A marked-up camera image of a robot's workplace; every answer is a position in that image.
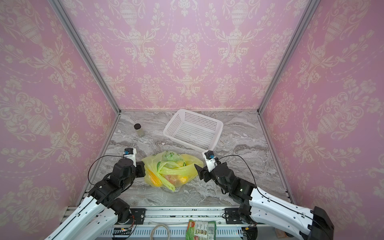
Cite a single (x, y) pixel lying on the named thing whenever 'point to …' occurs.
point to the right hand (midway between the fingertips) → (201, 161)
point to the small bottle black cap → (137, 126)
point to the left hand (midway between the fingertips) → (146, 163)
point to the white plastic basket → (193, 130)
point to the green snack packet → (201, 230)
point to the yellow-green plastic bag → (170, 169)
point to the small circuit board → (121, 231)
